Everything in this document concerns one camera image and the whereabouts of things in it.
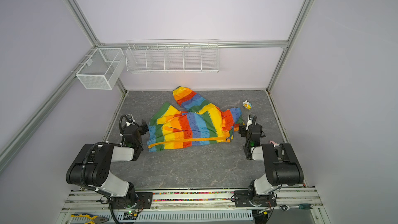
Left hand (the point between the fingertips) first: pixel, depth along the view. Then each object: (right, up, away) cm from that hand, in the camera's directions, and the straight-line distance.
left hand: (136, 122), depth 92 cm
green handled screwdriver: (+88, -36, -21) cm, 98 cm away
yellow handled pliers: (-7, -40, -24) cm, 47 cm away
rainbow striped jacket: (+38, -1, +4) cm, 38 cm away
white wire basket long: (+21, +42, +5) cm, 47 cm away
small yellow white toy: (+72, +11, +16) cm, 74 cm away
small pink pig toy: (+83, -12, -1) cm, 84 cm away
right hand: (+70, -1, +1) cm, 70 cm away
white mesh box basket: (-26, +34, +7) cm, 43 cm away
